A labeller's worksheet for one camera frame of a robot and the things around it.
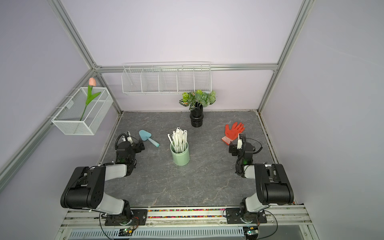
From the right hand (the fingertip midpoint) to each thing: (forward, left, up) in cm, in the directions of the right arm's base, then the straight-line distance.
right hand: (238, 140), depth 94 cm
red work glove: (+10, +2, -9) cm, 14 cm away
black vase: (+19, +27, +2) cm, 33 cm away
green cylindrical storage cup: (-12, +35, -1) cm, 37 cm away
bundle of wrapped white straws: (-5, +37, +9) cm, 38 cm away
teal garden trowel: (+10, +63, -7) cm, 64 cm away
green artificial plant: (+19, +27, +17) cm, 37 cm away
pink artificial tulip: (+12, +84, +27) cm, 89 cm away
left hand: (0, +66, +2) cm, 66 cm away
